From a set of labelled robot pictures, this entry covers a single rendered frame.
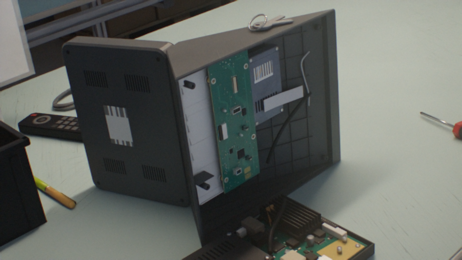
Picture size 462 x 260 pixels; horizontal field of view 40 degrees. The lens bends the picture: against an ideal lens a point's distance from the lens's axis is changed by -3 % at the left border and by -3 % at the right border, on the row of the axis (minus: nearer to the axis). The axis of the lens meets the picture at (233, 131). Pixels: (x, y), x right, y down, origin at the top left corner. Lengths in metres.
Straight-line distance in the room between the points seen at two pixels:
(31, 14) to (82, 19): 0.16
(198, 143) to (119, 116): 0.13
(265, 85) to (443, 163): 0.27
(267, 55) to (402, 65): 0.47
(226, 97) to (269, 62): 0.08
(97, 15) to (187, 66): 1.49
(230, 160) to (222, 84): 0.09
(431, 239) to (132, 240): 0.34
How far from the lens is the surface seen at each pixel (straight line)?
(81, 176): 0.91
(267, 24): 0.72
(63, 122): 1.04
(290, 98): 0.77
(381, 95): 1.04
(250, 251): 0.67
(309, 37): 0.77
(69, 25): 2.08
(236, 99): 0.69
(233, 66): 0.68
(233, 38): 0.70
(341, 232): 0.70
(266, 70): 0.73
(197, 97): 0.67
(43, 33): 2.03
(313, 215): 0.71
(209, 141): 0.70
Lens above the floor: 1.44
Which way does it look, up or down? 27 degrees down
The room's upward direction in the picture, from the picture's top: 7 degrees counter-clockwise
